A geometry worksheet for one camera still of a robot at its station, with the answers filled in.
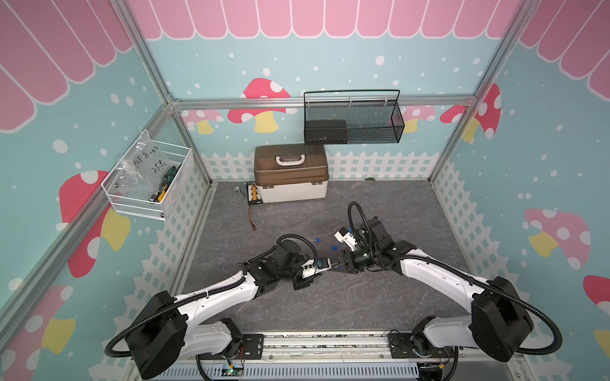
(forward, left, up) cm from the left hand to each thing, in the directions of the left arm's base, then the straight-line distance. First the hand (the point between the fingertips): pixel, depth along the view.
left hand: (316, 271), depth 81 cm
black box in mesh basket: (+44, -3, +26) cm, 51 cm away
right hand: (-1, -4, +5) cm, 7 cm away
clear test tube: (+19, +2, -10) cm, 21 cm away
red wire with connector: (+32, +31, -10) cm, 46 cm away
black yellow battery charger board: (+41, +30, -7) cm, 52 cm away
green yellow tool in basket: (+19, +47, +25) cm, 56 cm away
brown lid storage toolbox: (+39, +11, +10) cm, 42 cm away
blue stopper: (+18, -1, -9) cm, 20 cm away
